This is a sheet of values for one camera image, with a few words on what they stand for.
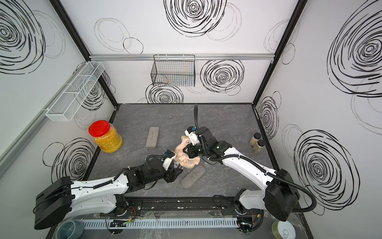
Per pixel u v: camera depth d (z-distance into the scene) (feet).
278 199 1.30
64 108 2.36
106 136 2.72
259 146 2.86
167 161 2.30
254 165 1.53
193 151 2.22
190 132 2.30
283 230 2.09
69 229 2.19
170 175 2.26
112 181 1.72
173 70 4.06
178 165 2.48
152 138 3.16
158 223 2.53
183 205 2.48
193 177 2.65
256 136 2.99
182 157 2.35
